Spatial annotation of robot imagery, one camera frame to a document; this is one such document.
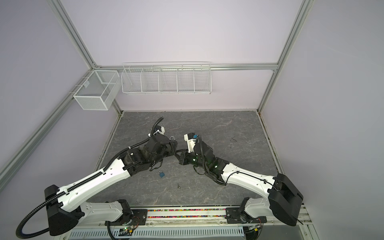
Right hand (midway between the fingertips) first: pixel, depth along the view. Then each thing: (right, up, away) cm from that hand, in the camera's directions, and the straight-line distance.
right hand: (173, 154), depth 72 cm
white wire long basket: (-8, +46, +27) cm, 54 cm away
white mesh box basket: (-54, +37, +26) cm, 70 cm away
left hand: (+1, +3, +1) cm, 4 cm away
